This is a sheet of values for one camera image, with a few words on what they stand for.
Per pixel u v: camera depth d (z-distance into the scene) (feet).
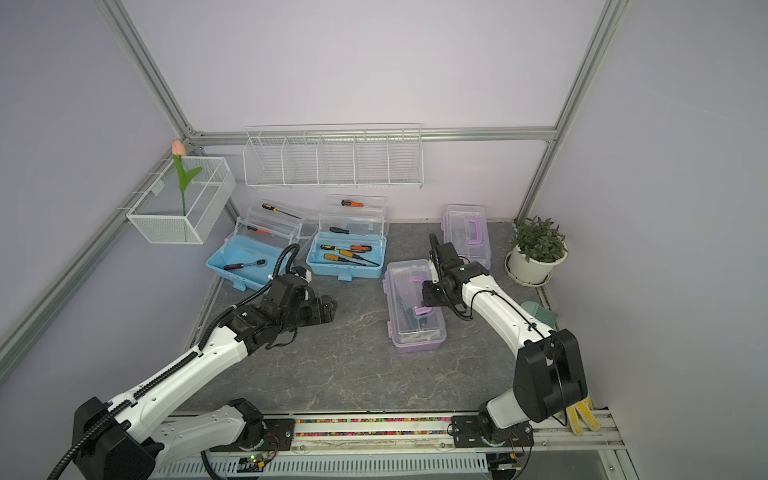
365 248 3.64
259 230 3.42
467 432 2.42
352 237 3.56
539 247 2.93
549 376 1.41
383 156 3.39
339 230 3.54
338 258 3.55
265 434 2.37
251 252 3.46
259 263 3.54
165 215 2.64
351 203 3.64
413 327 2.78
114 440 1.23
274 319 1.90
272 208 3.65
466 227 3.52
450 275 2.02
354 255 3.56
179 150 2.78
